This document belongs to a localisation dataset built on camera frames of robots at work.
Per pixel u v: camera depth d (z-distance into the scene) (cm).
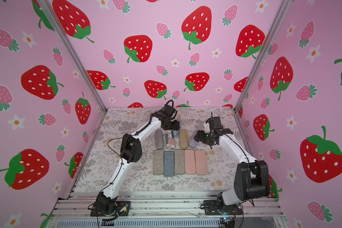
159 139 99
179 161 88
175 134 101
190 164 89
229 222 70
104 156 94
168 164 88
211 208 73
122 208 72
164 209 75
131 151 65
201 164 89
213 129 68
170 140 98
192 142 98
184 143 98
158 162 88
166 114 83
